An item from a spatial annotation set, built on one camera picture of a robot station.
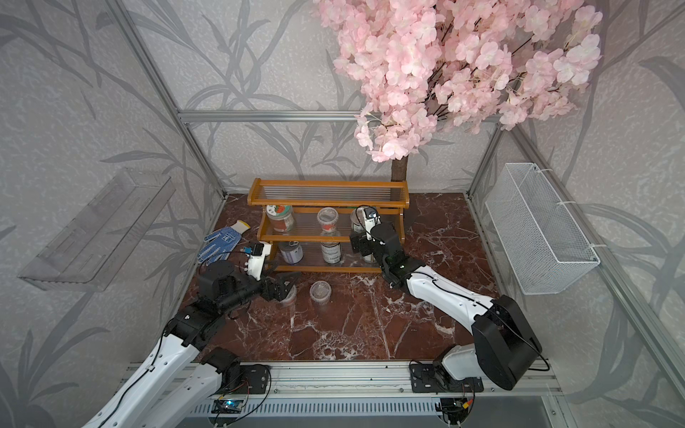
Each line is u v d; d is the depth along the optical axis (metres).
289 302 0.87
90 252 0.65
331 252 0.90
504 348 0.42
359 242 0.73
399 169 0.89
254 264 0.64
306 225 0.94
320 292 0.85
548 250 0.59
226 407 0.70
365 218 0.70
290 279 0.97
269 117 1.82
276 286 0.64
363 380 0.75
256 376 0.74
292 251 0.91
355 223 0.84
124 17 0.72
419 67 0.43
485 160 1.09
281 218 0.84
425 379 0.73
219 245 1.02
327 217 0.85
